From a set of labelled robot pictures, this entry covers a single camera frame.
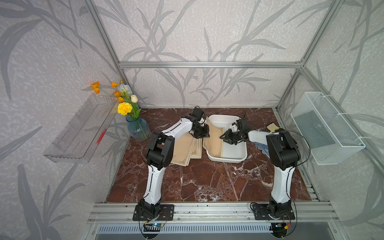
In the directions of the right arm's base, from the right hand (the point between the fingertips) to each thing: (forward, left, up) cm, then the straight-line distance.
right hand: (221, 137), depth 100 cm
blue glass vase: (+1, +53, +10) cm, 54 cm away
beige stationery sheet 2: (-5, +26, -2) cm, 26 cm away
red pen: (-18, +58, +30) cm, 67 cm away
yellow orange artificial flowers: (0, +52, +30) cm, 60 cm away
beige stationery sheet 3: (-9, +16, -2) cm, 18 cm away
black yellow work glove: (+9, -39, -2) cm, 40 cm away
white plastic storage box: (-11, -6, -2) cm, 13 cm away
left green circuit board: (-49, +36, -4) cm, 61 cm away
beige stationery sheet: (-6, +5, +1) cm, 9 cm away
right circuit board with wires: (-51, -24, -5) cm, 56 cm away
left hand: (-2, +7, +5) cm, 9 cm away
